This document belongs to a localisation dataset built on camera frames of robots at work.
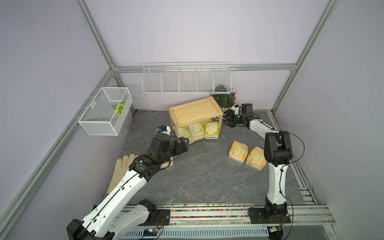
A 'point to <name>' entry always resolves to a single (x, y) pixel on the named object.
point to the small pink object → (249, 109)
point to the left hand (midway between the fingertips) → (182, 143)
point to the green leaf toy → (119, 107)
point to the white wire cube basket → (104, 115)
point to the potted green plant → (226, 101)
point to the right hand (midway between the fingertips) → (220, 116)
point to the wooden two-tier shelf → (202, 110)
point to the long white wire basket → (189, 77)
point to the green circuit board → (150, 232)
